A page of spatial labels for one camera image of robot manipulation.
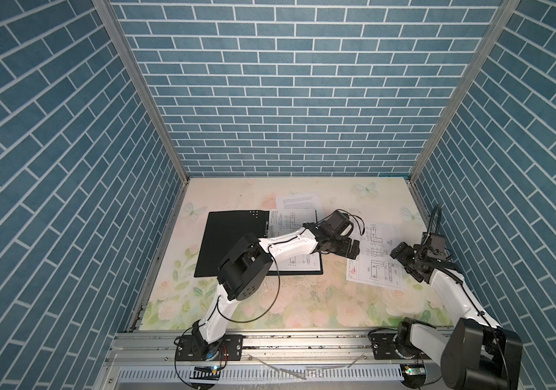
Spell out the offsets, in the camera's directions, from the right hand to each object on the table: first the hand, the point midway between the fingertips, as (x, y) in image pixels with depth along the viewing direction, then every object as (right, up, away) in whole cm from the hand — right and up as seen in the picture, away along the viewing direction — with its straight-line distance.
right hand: (400, 253), depth 88 cm
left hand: (-18, +1, +1) cm, 18 cm away
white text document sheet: (-35, +19, +26) cm, 47 cm away
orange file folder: (-68, +7, +15) cm, 70 cm away
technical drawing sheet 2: (-8, -5, +4) cm, 10 cm away
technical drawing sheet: (-44, +10, +17) cm, 48 cm away
